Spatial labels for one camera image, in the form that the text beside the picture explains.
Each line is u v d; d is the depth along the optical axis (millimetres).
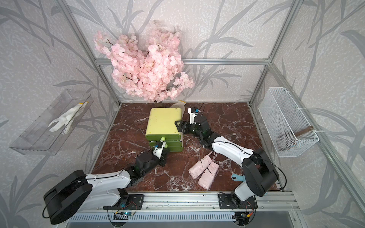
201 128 631
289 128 607
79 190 427
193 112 736
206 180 786
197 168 821
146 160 635
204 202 753
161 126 788
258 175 433
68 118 642
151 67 696
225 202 728
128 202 666
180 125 726
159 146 706
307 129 611
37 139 617
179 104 1190
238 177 794
